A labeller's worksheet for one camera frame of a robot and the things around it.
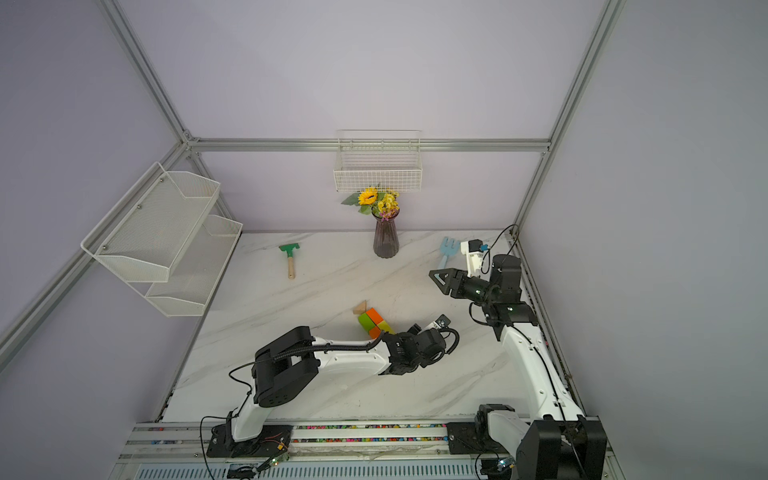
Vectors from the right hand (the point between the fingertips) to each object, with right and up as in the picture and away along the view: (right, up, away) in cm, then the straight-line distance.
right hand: (437, 279), depth 77 cm
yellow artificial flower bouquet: (-15, +23, +17) cm, 32 cm away
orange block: (-17, -13, +18) cm, 28 cm away
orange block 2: (-18, -18, +14) cm, 28 cm away
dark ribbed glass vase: (-14, +11, +33) cm, 38 cm away
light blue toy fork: (+10, +9, +37) cm, 40 cm away
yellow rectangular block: (-14, -16, +14) cm, 25 cm away
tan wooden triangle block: (-23, -11, +21) cm, 33 cm away
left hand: (-2, -18, +11) cm, 22 cm away
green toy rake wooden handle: (-50, +5, +33) cm, 60 cm away
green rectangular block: (-20, -15, +17) cm, 30 cm away
